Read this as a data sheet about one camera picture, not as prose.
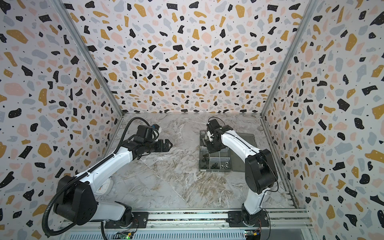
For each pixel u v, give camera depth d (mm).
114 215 606
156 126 775
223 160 942
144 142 652
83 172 452
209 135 856
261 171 481
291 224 747
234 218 748
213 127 727
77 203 405
